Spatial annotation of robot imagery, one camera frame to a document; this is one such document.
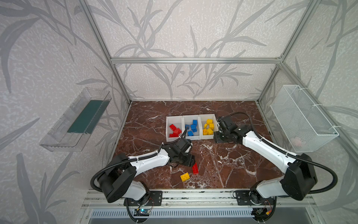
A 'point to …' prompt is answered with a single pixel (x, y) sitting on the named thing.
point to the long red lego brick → (195, 169)
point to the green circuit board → (141, 212)
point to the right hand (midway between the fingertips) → (216, 136)
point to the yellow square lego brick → (205, 131)
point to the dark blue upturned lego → (193, 128)
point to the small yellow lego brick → (205, 125)
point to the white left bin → (179, 122)
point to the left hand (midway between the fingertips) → (192, 162)
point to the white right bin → (202, 120)
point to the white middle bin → (189, 119)
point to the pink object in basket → (296, 141)
